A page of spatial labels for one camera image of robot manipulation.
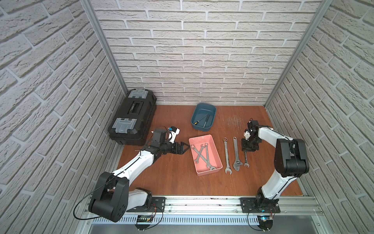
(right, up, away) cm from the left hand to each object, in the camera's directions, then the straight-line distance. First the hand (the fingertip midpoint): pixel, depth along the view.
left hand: (185, 144), depth 83 cm
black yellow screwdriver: (+8, +13, +25) cm, 29 cm away
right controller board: (+40, -37, -13) cm, 56 cm away
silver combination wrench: (+11, -4, +12) cm, 17 cm away
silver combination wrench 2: (+16, -15, +3) cm, 22 cm away
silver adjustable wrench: (+32, -13, +4) cm, 35 cm away
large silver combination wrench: (+26, -16, +4) cm, 30 cm away
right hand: (+40, -5, +11) cm, 42 cm away
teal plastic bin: (+12, +17, +28) cm, 35 cm away
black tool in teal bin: (+15, +13, +27) cm, 33 cm away
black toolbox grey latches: (-33, +11, +2) cm, 35 cm away
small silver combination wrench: (+38, -13, +7) cm, 41 cm away
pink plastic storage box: (+18, -10, +7) cm, 22 cm away
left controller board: (-21, -37, -12) cm, 44 cm away
